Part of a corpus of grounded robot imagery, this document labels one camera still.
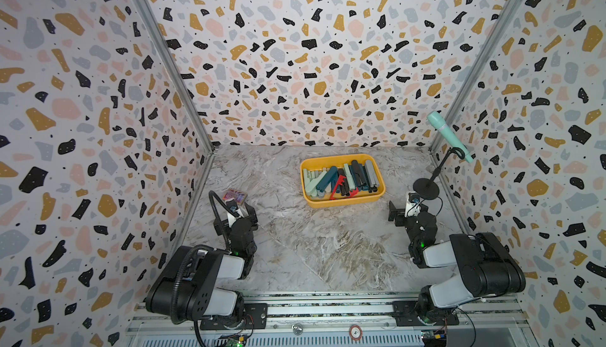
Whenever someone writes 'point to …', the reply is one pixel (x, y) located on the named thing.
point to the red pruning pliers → (341, 180)
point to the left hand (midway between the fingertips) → (237, 208)
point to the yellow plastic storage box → (316, 166)
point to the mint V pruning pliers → (310, 185)
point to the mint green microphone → (437, 121)
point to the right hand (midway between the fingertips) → (409, 201)
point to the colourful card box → (239, 196)
